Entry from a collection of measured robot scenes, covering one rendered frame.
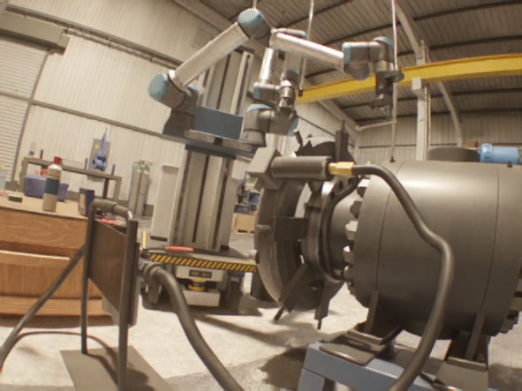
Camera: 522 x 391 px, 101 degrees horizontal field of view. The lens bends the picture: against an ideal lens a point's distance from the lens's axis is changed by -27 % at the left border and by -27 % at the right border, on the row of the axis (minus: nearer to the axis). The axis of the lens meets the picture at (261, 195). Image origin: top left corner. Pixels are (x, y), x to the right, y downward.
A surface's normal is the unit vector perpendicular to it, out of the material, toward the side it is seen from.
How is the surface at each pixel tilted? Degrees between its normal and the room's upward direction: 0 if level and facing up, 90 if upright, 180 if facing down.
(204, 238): 90
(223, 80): 90
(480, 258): 95
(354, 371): 90
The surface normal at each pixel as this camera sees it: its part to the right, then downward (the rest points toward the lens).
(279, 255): 0.73, 0.07
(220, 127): 0.37, 0.00
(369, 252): -0.69, 0.06
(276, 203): -0.14, -0.20
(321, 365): -0.66, -0.15
